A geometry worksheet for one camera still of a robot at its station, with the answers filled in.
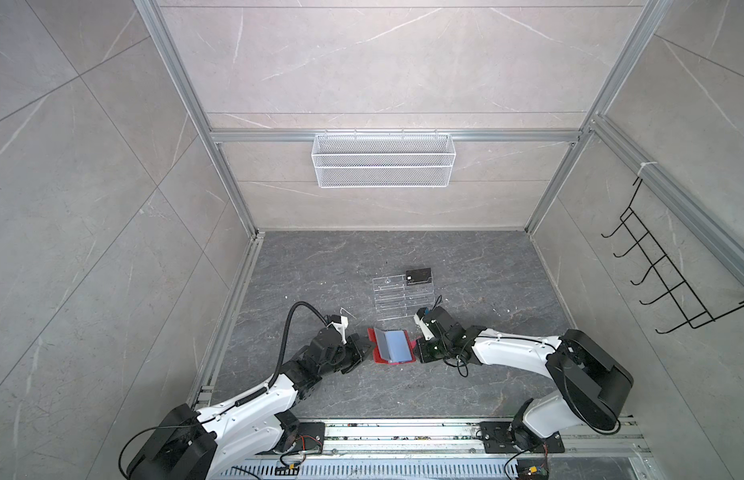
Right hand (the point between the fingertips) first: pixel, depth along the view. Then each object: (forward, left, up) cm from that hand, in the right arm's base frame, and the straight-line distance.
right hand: (414, 348), depth 89 cm
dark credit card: (+21, -3, +9) cm, 23 cm away
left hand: (-1, +11, +10) cm, 15 cm away
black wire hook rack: (-8, -53, +33) cm, 63 cm away
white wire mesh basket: (+55, +8, +30) cm, 63 cm away
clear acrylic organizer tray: (+16, +5, +2) cm, 17 cm away
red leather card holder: (0, +7, +3) cm, 7 cm away
